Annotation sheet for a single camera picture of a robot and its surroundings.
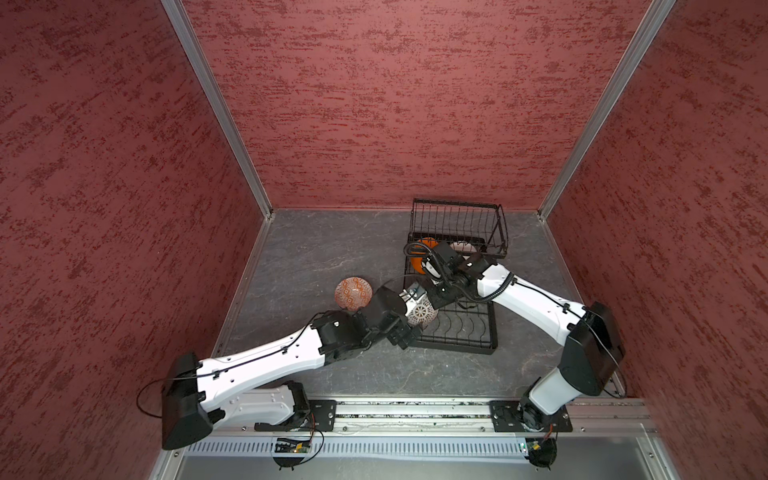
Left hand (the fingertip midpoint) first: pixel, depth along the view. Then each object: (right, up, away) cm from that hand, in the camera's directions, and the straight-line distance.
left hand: (403, 313), depth 74 cm
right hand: (+9, 0, +9) cm, 13 cm away
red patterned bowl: (-16, +1, +21) cm, 27 cm away
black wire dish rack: (+20, -8, +16) cm, 27 cm away
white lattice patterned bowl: (+5, -3, +11) cm, 13 cm away
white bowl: (+23, +16, +35) cm, 45 cm away
